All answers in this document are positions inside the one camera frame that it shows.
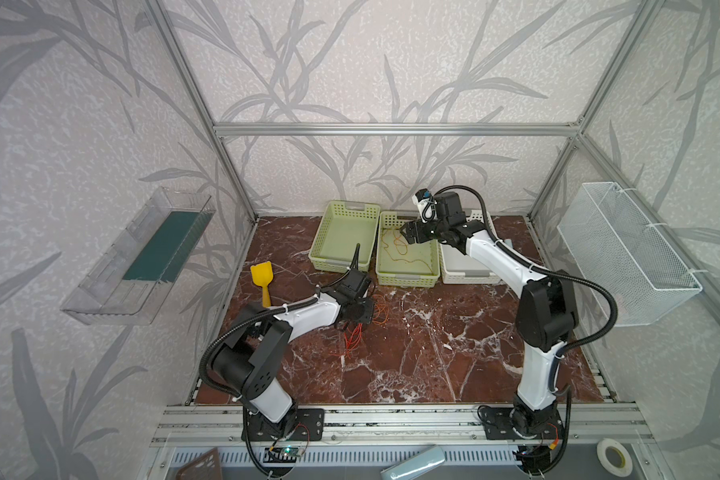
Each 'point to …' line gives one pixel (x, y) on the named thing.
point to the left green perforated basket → (344, 225)
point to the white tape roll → (603, 459)
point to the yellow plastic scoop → (262, 275)
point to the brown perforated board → (206, 466)
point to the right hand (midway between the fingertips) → (411, 217)
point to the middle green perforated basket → (399, 263)
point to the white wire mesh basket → (636, 278)
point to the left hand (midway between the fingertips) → (372, 303)
